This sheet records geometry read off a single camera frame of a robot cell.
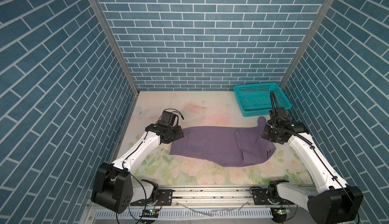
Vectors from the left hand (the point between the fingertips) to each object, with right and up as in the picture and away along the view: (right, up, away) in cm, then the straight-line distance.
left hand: (181, 134), depth 85 cm
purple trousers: (+26, -8, +6) cm, 28 cm away
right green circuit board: (+49, -35, -14) cm, 62 cm away
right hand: (+46, +2, -5) cm, 46 cm away
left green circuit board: (-13, -36, -13) cm, 40 cm away
